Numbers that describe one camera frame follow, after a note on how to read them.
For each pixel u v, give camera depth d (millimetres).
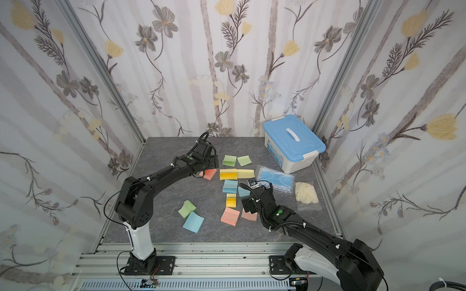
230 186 966
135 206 492
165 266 738
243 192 953
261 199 603
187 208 869
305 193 949
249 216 882
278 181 1009
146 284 717
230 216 882
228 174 1045
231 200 906
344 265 406
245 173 1051
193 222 841
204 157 736
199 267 748
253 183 709
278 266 732
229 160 1101
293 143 975
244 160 1119
